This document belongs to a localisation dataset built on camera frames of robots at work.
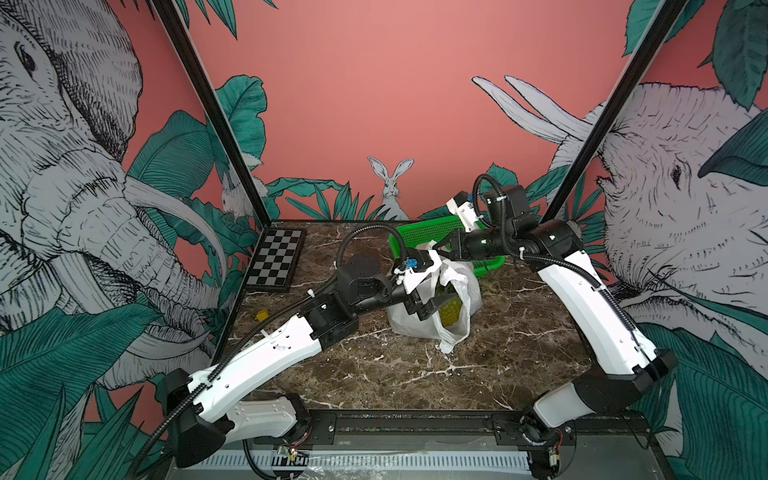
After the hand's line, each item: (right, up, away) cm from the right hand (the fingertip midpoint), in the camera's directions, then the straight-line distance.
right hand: (430, 244), depth 65 cm
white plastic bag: (+11, -12, +9) cm, 19 cm away
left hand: (+2, -5, -6) cm, 8 cm away
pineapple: (+8, -20, +20) cm, 29 cm away
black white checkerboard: (-50, -5, +40) cm, 64 cm away
